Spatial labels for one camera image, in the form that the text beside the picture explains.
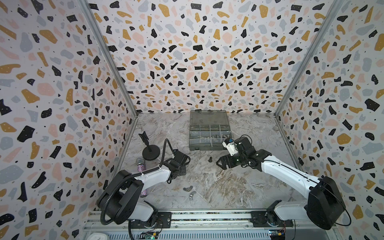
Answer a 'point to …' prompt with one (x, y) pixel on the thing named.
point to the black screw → (210, 160)
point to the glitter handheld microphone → (140, 163)
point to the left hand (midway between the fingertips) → (183, 169)
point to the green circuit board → (148, 235)
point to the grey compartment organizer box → (209, 129)
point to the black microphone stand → (151, 152)
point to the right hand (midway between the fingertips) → (223, 160)
